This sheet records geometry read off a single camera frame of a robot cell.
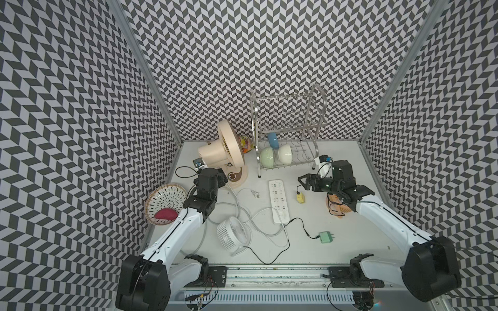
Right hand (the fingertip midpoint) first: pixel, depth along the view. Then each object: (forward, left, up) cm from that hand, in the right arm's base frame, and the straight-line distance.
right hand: (305, 182), depth 83 cm
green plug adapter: (-19, -9, -15) cm, 25 cm away
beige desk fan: (+9, +33, +10) cm, 36 cm away
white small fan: (-21, +29, -3) cm, 36 cm away
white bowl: (+18, +7, -3) cm, 19 cm away
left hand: (+4, +40, +2) cm, 40 cm away
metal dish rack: (+18, +8, +16) cm, 25 cm away
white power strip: (-9, +10, -13) cm, 19 cm away
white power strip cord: (-12, +26, -14) cm, 32 cm away
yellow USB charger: (-2, +1, -11) cm, 11 cm away
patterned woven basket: (-3, +65, -13) cm, 67 cm away
